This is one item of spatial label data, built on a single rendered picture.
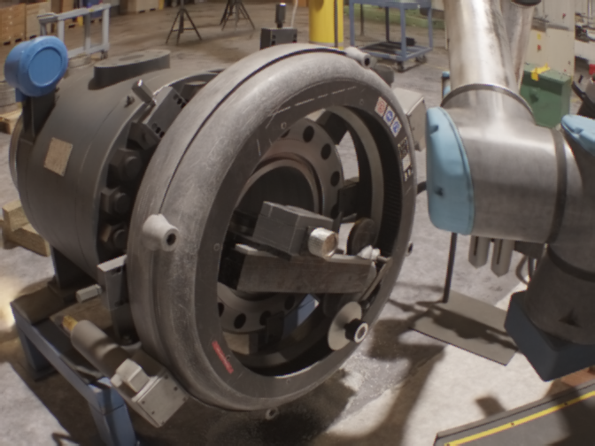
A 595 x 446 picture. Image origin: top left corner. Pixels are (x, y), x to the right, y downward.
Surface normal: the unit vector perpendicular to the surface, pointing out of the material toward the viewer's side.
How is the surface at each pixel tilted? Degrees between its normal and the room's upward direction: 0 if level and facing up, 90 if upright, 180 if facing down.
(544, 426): 0
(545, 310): 70
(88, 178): 65
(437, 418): 0
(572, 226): 109
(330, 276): 90
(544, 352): 90
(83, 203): 76
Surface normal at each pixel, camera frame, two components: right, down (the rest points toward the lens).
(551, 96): -0.61, 0.35
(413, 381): 0.00, -0.90
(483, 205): -0.22, 0.57
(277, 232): -0.60, -0.08
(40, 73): 0.75, 0.29
